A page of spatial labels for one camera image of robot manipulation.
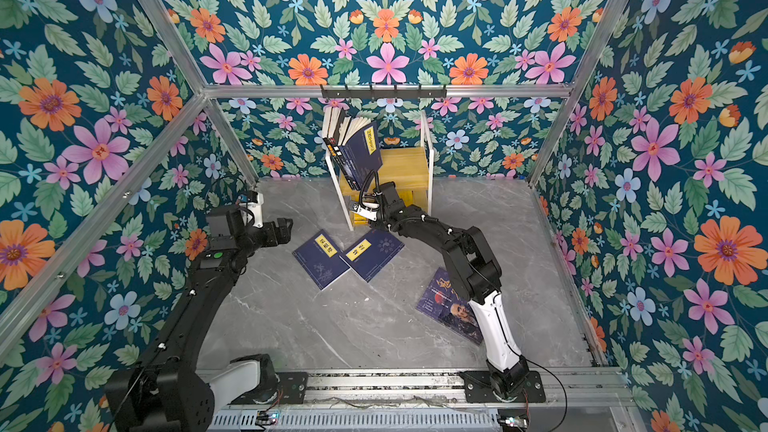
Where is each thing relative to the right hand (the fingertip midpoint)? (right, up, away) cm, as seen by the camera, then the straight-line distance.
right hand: (377, 203), depth 100 cm
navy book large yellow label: (-1, -17, -2) cm, 17 cm away
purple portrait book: (+21, -29, -13) cm, 38 cm away
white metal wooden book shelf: (+11, +12, +2) cm, 17 cm away
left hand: (-25, -3, -20) cm, 32 cm away
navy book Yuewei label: (-3, +14, -13) cm, 20 cm away
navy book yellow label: (-18, -19, -3) cm, 26 cm away
